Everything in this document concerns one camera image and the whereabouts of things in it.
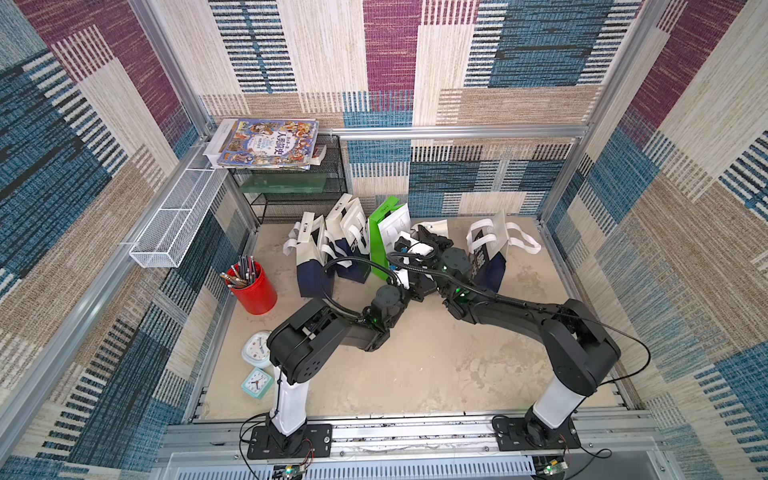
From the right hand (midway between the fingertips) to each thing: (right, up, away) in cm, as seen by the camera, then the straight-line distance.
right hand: (430, 224), depth 83 cm
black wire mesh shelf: (-52, +13, +29) cm, 61 cm away
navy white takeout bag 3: (-7, -5, -12) cm, 14 cm away
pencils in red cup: (-55, -15, +6) cm, 57 cm away
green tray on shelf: (-45, +15, +16) cm, 50 cm away
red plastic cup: (-52, -22, +13) cm, 58 cm away
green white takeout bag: (-12, 0, +2) cm, 12 cm away
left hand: (-2, -12, +3) cm, 13 cm away
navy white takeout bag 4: (+16, -5, +2) cm, 17 cm away
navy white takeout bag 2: (-23, -3, +2) cm, 24 cm away
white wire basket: (-63, -3, -12) cm, 65 cm away
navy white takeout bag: (-32, -5, -4) cm, 33 cm away
